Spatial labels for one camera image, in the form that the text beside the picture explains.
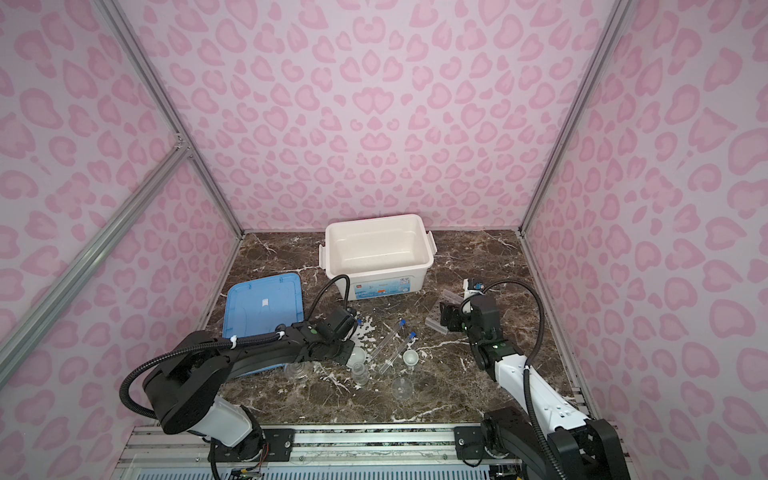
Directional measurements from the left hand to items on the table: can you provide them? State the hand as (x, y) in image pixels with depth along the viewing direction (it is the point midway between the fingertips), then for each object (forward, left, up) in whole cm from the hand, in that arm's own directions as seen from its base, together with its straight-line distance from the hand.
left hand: (348, 344), depth 89 cm
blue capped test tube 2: (-3, -14, -1) cm, 15 cm away
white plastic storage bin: (+34, -10, -1) cm, 35 cm away
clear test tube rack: (+7, -26, +1) cm, 27 cm away
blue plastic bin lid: (+13, +30, -1) cm, 33 cm away
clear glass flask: (-9, -4, -1) cm, 10 cm away
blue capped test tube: (+7, -16, -1) cm, 18 cm away
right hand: (+7, -31, +11) cm, 33 cm away
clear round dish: (-13, -16, -1) cm, 20 cm away
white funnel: (-3, -3, +1) cm, 5 cm away
